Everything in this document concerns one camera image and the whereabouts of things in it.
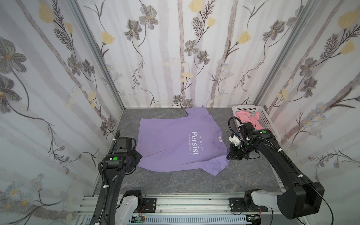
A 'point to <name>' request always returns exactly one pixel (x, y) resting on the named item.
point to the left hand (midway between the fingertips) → (140, 157)
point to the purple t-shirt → (194, 143)
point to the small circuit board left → (141, 219)
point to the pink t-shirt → (243, 116)
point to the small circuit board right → (255, 219)
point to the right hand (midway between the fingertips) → (231, 156)
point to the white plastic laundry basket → (265, 119)
